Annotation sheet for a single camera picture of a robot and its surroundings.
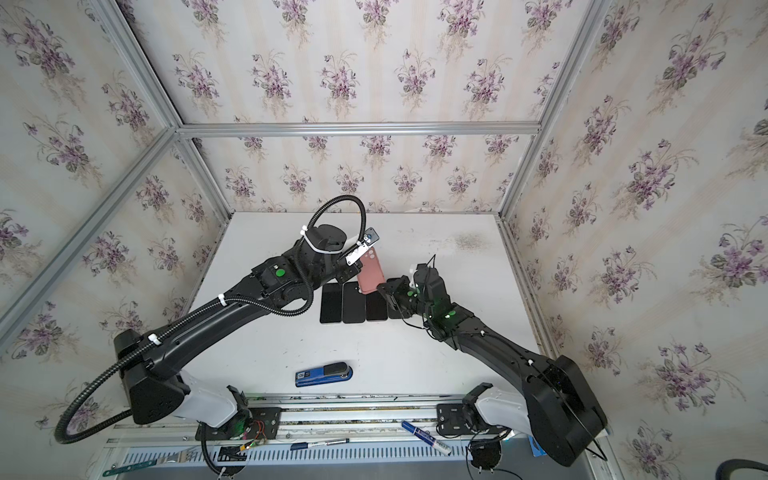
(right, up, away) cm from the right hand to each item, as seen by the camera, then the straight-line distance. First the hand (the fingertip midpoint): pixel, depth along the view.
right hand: (384, 283), depth 79 cm
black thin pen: (-19, -38, -9) cm, 43 cm away
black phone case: (-10, -10, +18) cm, 23 cm away
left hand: (-7, +10, -6) cm, 14 cm away
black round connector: (+25, -41, -7) cm, 48 cm away
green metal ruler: (-62, -41, -12) cm, 76 cm away
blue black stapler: (-15, -24, -1) cm, 28 cm away
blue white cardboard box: (+36, -39, -9) cm, 54 cm away
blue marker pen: (+11, -37, -9) cm, 40 cm away
